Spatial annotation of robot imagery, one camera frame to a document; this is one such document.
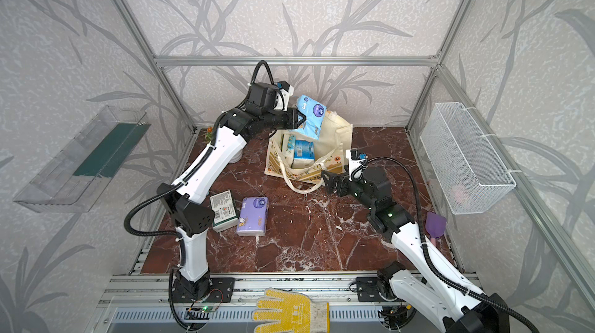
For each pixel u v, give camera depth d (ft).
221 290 2.38
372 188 1.78
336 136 2.66
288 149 2.99
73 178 2.10
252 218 2.77
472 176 1.97
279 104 2.15
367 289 2.42
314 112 2.55
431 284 1.47
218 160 1.69
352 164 2.13
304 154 3.06
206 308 2.32
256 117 1.87
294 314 2.28
